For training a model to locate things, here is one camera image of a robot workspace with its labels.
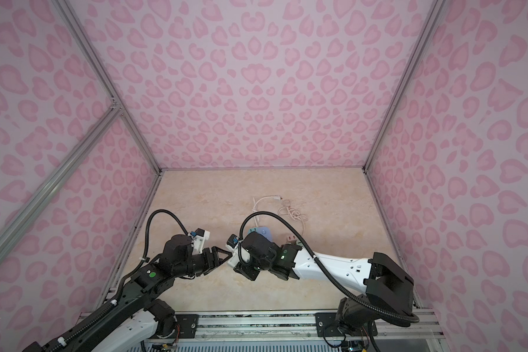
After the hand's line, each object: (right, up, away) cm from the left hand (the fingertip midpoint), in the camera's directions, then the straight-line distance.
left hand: (231, 262), depth 74 cm
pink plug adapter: (+19, +12, -16) cm, 28 cm away
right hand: (+2, -1, +1) cm, 3 cm away
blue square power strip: (+11, +7, +19) cm, 22 cm away
